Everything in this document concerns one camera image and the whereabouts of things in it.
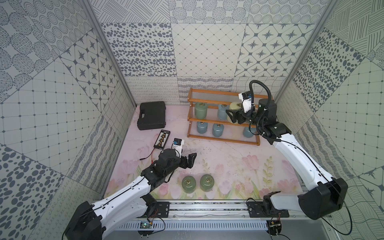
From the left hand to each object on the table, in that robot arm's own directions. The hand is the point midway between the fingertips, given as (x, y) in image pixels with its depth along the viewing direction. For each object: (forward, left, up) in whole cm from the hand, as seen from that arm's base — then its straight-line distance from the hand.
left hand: (193, 154), depth 77 cm
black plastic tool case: (+36, +33, -9) cm, 49 cm away
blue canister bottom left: (+24, -5, -7) cm, 25 cm away
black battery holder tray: (+17, +22, -13) cm, 31 cm away
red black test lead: (+5, +30, -15) cm, 34 cm away
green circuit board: (-30, +22, -17) cm, 41 cm away
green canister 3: (+26, -4, +8) cm, 27 cm away
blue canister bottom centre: (+22, -15, -8) cm, 28 cm away
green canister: (-13, +2, -8) cm, 15 cm away
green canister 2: (-12, -7, -8) cm, 16 cm away
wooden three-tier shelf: (+25, -8, 0) cm, 27 cm away
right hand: (+17, -20, +16) cm, 31 cm away
